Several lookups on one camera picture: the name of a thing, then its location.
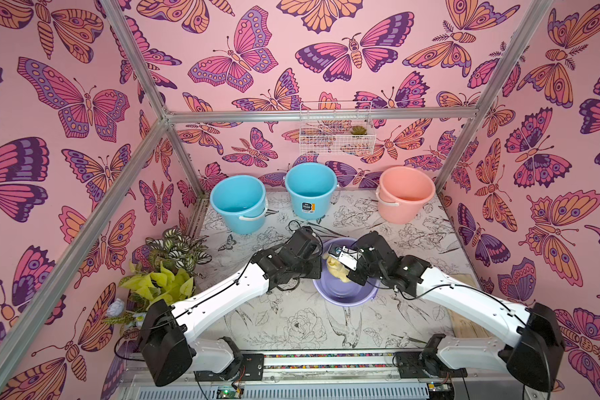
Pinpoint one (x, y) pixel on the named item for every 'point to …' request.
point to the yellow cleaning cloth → (337, 269)
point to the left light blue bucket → (242, 202)
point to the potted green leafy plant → (164, 268)
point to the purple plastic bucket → (347, 293)
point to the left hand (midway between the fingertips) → (323, 264)
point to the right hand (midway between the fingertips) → (346, 255)
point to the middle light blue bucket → (312, 187)
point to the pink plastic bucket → (402, 192)
